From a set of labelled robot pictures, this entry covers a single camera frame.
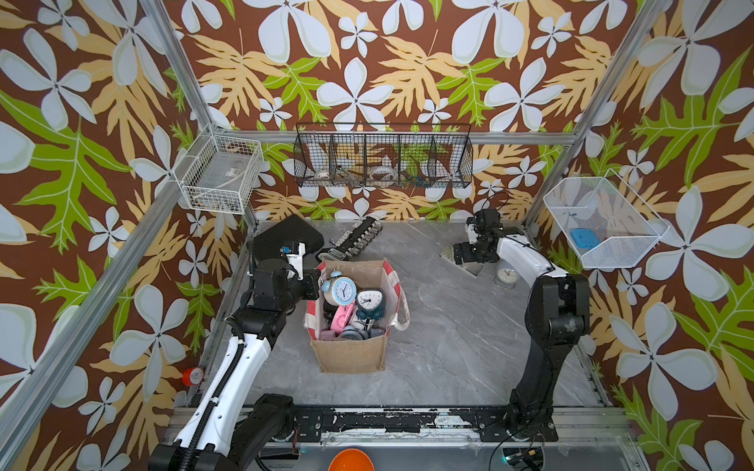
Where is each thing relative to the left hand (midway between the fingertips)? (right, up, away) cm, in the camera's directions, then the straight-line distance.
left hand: (318, 267), depth 77 cm
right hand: (+47, +4, +21) cm, 51 cm away
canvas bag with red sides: (+11, -22, -6) cm, 25 cm away
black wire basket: (+18, +37, +21) cm, 47 cm away
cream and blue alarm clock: (+8, -19, +3) cm, 21 cm away
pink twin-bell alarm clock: (+6, -14, +4) cm, 16 cm away
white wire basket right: (+81, +13, +4) cm, 82 cm away
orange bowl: (+10, -44, -11) cm, 46 cm away
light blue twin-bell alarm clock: (+5, -7, +5) cm, 10 cm away
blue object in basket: (+74, +8, +3) cm, 75 cm away
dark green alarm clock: (+14, -11, +7) cm, 19 cm away
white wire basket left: (-31, +28, +8) cm, 42 cm away
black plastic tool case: (-18, +13, +36) cm, 42 cm away
